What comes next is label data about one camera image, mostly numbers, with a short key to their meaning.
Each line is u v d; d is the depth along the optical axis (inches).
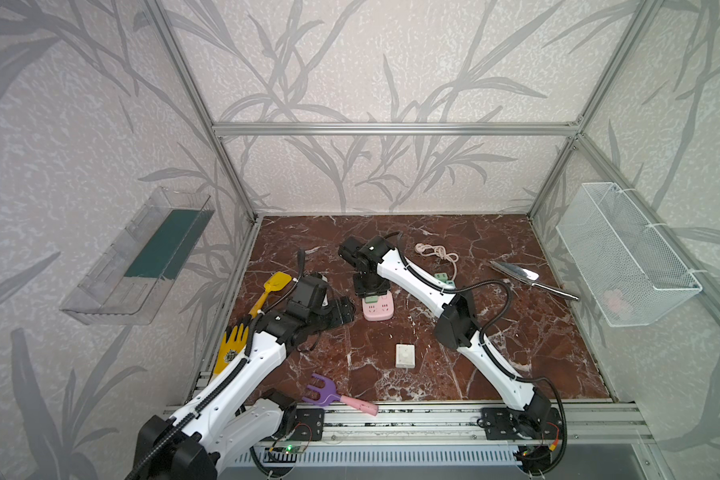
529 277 40.1
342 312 28.2
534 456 29.9
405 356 32.5
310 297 23.5
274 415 24.2
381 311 35.9
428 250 42.7
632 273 24.7
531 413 25.3
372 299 36.5
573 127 36.9
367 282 31.1
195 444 15.3
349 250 29.4
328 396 30.2
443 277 36.9
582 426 29.6
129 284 24.8
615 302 28.6
